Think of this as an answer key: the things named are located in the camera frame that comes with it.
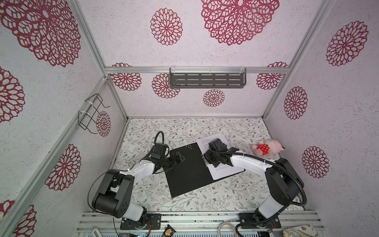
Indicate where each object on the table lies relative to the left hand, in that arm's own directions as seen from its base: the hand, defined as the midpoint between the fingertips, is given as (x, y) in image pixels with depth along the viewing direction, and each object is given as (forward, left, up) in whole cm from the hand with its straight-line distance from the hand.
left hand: (180, 163), depth 90 cm
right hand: (+4, -14, +3) cm, 15 cm away
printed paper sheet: (-3, -25, -5) cm, 26 cm away
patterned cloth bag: (-35, -57, -1) cm, 67 cm away
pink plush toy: (+10, -58, +2) cm, 58 cm away
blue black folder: (-5, -8, -5) cm, 11 cm away
